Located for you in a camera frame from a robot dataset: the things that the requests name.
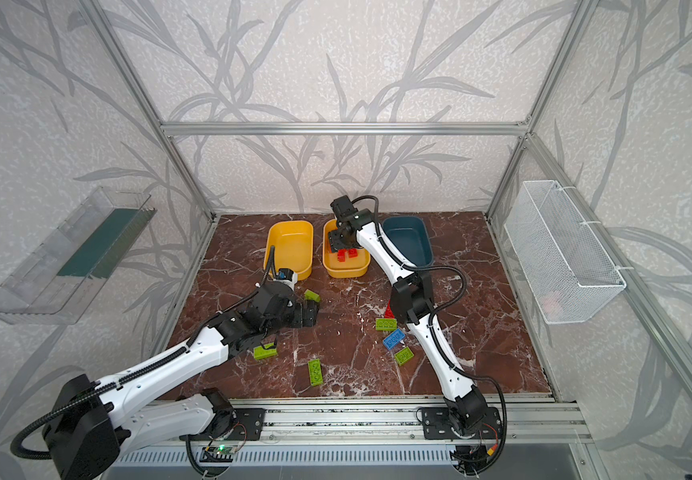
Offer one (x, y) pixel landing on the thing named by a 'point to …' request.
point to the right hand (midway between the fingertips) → (342, 234)
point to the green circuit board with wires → (225, 450)
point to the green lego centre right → (386, 324)
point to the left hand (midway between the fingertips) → (311, 298)
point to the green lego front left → (261, 353)
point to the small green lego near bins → (311, 295)
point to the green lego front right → (403, 356)
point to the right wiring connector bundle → (471, 459)
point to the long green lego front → (315, 372)
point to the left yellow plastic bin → (293, 243)
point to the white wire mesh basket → (558, 253)
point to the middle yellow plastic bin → (351, 267)
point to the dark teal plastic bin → (409, 236)
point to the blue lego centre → (394, 338)
